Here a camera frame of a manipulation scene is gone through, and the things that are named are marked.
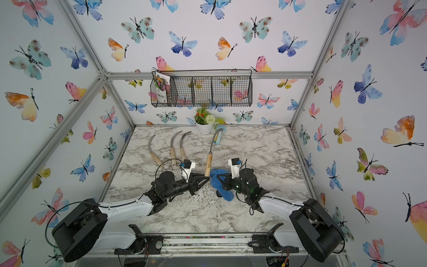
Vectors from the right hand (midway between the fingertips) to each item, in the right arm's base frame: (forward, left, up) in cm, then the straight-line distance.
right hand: (219, 175), depth 82 cm
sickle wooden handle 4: (-1, +5, +8) cm, 9 cm away
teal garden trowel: (+36, +2, -12) cm, 38 cm away
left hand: (-3, +5, +4) cm, 7 cm away
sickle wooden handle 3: (+22, +25, -13) cm, 36 cm away
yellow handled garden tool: (+32, +5, -11) cm, 34 cm away
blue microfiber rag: (-8, -5, -6) cm, 11 cm away
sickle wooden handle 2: (+23, +32, -12) cm, 41 cm away
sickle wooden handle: (+17, +41, -12) cm, 47 cm away
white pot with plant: (+37, +11, 0) cm, 39 cm away
